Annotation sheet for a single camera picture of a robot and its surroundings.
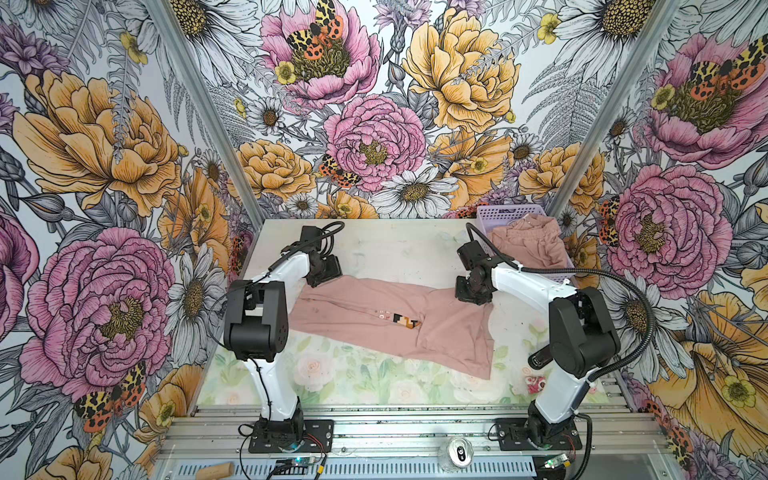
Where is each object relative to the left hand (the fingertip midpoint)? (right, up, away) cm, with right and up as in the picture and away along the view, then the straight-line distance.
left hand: (334, 280), depth 98 cm
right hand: (+41, -7, -5) cm, 42 cm away
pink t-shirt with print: (+31, -13, -4) cm, 34 cm away
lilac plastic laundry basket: (+58, +23, +22) cm, 66 cm away
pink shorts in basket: (+69, +13, +12) cm, 71 cm away
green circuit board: (-4, -42, -25) cm, 49 cm away
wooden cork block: (-21, -40, -30) cm, 54 cm away
